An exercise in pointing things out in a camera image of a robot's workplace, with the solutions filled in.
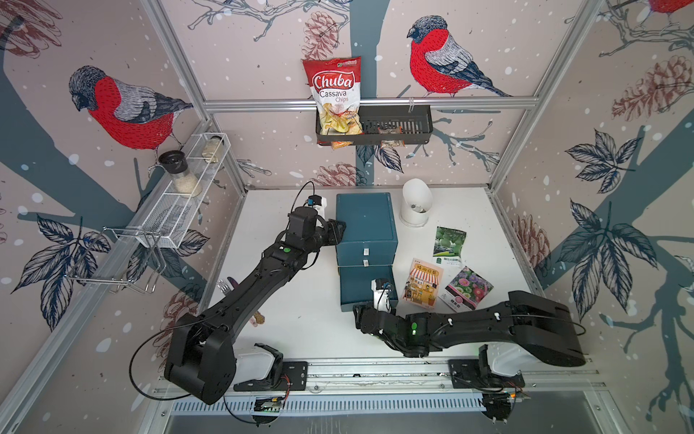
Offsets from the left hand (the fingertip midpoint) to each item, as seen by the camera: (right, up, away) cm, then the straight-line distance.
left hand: (346, 222), depth 81 cm
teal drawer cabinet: (+7, -9, -2) cm, 11 cm away
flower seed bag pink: (+41, -24, +9) cm, 48 cm away
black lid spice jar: (-44, +12, -8) cm, 47 cm away
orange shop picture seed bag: (+26, -22, +10) cm, 36 cm away
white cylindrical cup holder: (+28, +6, +26) cm, 38 cm away
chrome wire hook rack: (-49, -7, -23) cm, 55 cm away
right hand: (+4, -27, -1) cm, 27 cm away
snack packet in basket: (+16, +32, +11) cm, 37 cm away
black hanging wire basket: (+16, +30, +11) cm, 36 cm away
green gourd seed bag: (+38, -10, +19) cm, 44 cm away
